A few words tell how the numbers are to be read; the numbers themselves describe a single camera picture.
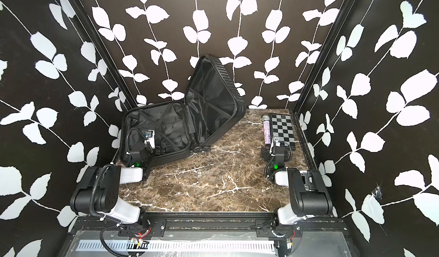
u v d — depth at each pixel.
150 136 0.80
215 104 0.88
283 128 1.07
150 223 0.74
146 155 0.72
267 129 1.07
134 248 0.72
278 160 0.73
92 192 0.42
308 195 0.45
